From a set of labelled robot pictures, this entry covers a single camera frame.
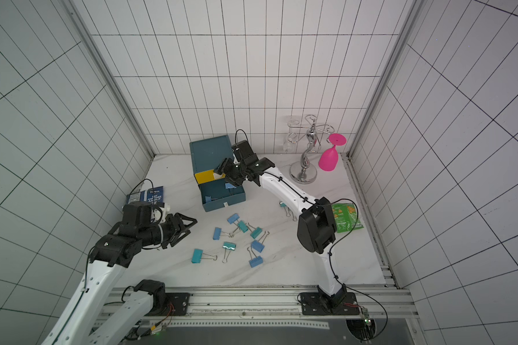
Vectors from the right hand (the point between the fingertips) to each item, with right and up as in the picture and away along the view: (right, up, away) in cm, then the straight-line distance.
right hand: (208, 176), depth 82 cm
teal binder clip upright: (+19, -24, +8) cm, 32 cm away
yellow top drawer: (-2, 0, +5) cm, 5 cm away
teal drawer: (+3, -8, +12) cm, 14 cm away
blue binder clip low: (+19, -29, +6) cm, 35 cm away
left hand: (-3, -18, -11) cm, 21 cm away
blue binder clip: (+8, -19, +13) cm, 25 cm away
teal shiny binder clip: (+7, -29, +4) cm, 30 cm away
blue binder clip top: (-2, -10, +10) cm, 14 cm away
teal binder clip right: (+33, -16, +16) cm, 40 cm away
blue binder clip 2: (+6, -4, +13) cm, 15 cm away
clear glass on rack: (+36, +17, +24) cm, 46 cm away
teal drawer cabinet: (-3, +10, +10) cm, 14 cm away
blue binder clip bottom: (+19, -34, +2) cm, 39 cm away
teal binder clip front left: (-5, -32, +2) cm, 32 cm away
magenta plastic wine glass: (+51, +8, +12) cm, 53 cm away
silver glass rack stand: (+43, +2, +28) cm, 52 cm away
